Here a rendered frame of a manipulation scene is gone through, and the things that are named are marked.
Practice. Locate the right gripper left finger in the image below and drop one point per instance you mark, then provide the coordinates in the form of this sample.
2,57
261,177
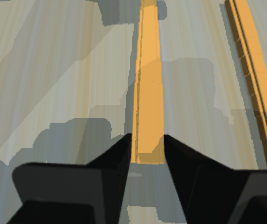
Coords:
101,183

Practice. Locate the hammer with wooden handle and red head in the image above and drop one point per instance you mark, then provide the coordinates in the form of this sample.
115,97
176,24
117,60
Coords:
251,57

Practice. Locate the wooden hammer with grey head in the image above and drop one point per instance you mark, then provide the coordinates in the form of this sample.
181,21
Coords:
148,122

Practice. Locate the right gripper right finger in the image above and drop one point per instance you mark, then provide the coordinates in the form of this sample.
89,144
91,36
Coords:
210,192

